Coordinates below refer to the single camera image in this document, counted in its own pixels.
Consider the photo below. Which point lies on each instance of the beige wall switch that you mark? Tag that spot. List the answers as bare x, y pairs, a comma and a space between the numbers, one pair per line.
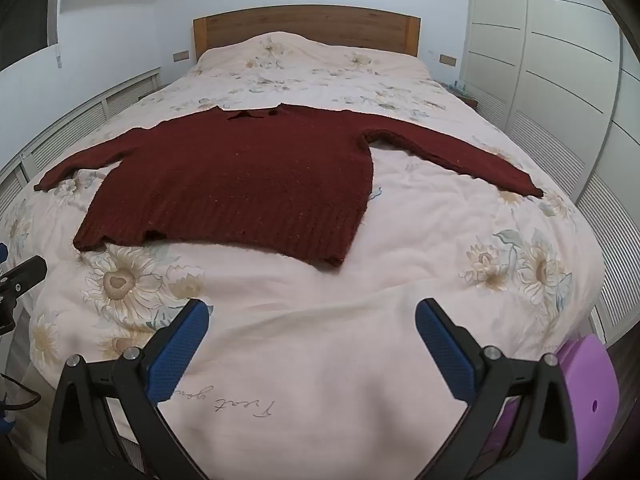
447, 59
181, 56

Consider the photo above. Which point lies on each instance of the wooden headboard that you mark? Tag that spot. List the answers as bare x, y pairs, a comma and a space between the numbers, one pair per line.
310, 25

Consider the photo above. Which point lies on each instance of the white panelled wardrobe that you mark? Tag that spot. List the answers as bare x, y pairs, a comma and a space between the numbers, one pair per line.
565, 60

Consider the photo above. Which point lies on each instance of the pink floral duvet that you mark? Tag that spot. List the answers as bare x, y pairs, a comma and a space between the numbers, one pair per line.
325, 310

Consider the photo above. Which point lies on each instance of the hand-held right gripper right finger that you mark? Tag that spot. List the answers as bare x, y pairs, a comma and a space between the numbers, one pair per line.
442, 342

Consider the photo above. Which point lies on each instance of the purple plastic stool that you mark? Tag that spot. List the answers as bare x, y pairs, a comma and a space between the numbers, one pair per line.
590, 380

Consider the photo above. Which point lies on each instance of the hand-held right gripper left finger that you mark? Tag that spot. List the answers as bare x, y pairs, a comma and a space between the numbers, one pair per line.
182, 340

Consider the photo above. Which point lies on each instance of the dark red knit sweater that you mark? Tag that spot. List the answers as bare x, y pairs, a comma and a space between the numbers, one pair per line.
240, 175

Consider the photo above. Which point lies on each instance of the white slatted low cabinet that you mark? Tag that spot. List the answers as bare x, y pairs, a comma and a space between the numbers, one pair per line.
75, 120

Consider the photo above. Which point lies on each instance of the wooden bedside table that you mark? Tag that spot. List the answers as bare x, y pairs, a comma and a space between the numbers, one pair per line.
467, 100

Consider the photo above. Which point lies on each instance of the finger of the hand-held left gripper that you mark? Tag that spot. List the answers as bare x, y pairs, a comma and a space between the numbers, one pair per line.
25, 275

